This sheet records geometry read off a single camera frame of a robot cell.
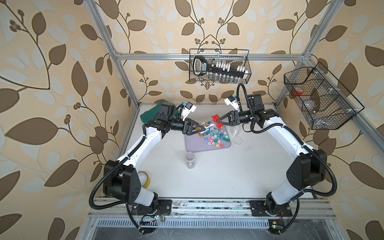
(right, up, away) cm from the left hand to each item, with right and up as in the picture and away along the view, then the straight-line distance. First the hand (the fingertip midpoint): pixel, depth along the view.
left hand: (200, 127), depth 71 cm
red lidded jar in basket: (+54, +19, +10) cm, 58 cm away
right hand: (+9, +2, +1) cm, 9 cm away
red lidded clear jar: (+6, +1, 0) cm, 6 cm away
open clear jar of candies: (-5, -19, +13) cm, 23 cm away
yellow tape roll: (-28, -30, +9) cm, 42 cm away
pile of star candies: (+13, -9, +29) cm, 33 cm away
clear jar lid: (+26, -11, +30) cm, 42 cm away
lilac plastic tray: (-1, -12, +26) cm, 29 cm away
